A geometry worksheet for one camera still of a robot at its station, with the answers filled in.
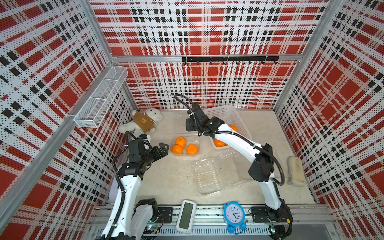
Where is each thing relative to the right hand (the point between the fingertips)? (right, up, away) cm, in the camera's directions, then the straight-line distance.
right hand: (192, 122), depth 85 cm
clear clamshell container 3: (+25, -27, +6) cm, 38 cm away
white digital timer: (-2, -46, -15) cm, 48 cm away
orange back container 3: (-10, -17, +9) cm, 21 cm away
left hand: (-15, -14, -5) cm, 21 cm away
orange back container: (-3, -1, -6) cm, 7 cm away
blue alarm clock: (+21, -45, -13) cm, 51 cm away
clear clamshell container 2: (+9, -32, +3) cm, 33 cm away
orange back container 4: (-1, -17, +8) cm, 19 cm away
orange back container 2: (-8, -12, +11) cm, 18 cm away
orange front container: (+28, -3, +18) cm, 34 cm away
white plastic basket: (+28, +5, +27) cm, 39 cm away
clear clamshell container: (-2, -10, +17) cm, 20 cm away
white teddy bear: (-37, 0, +19) cm, 41 cm away
